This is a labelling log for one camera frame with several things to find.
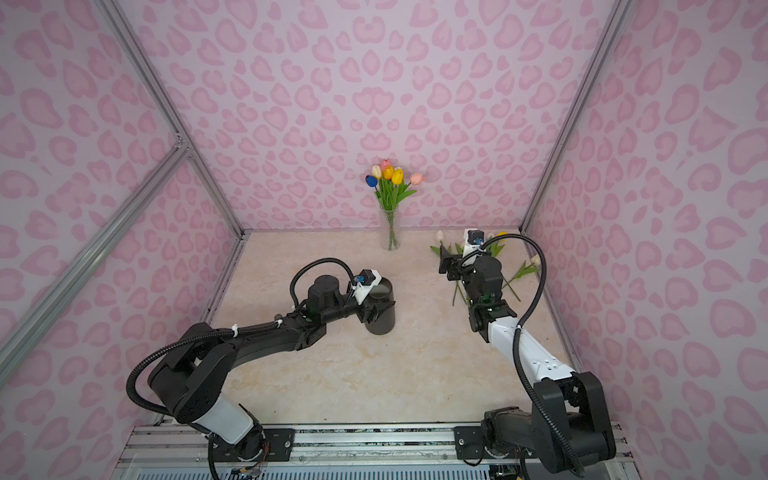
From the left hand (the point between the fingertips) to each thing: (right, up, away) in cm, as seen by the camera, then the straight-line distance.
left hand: (388, 286), depth 82 cm
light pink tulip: (+8, +32, +10) cm, 35 cm away
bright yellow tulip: (0, +33, +9) cm, 35 cm away
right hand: (+19, +12, -1) cm, 23 cm away
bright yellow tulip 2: (+3, +32, +8) cm, 34 cm away
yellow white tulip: (-4, +35, +13) cm, 38 cm away
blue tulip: (-6, +32, +13) cm, 35 cm away
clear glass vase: (0, +18, +26) cm, 32 cm away
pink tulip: (-1, +37, +11) cm, 39 cm away
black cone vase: (-1, -1, -2) cm, 3 cm away
